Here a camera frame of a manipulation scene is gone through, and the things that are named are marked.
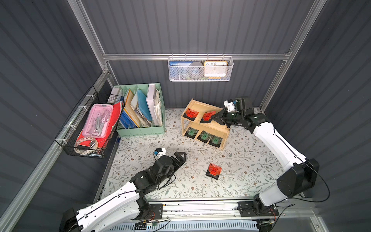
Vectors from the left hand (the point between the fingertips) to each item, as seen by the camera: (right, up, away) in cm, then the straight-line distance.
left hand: (183, 158), depth 74 cm
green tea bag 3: (+21, +5, +25) cm, 33 cm away
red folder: (-36, +26, +5) cm, 45 cm away
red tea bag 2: (+18, -11, +13) cm, 25 cm away
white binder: (-22, +32, +18) cm, 43 cm away
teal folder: (-27, +30, +20) cm, 45 cm away
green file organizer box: (-43, +12, +28) cm, 53 cm away
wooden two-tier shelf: (+8, +17, +7) cm, 21 cm away
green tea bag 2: (+14, +8, +26) cm, 30 cm away
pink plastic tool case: (-43, +18, -2) cm, 47 cm away
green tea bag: (+5, +11, +28) cm, 31 cm away
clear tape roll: (-41, +8, -7) cm, 43 cm away
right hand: (+17, +22, +2) cm, 28 cm away
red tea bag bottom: (+13, +22, +5) cm, 26 cm away
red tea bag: (+4, +23, +15) cm, 28 cm away
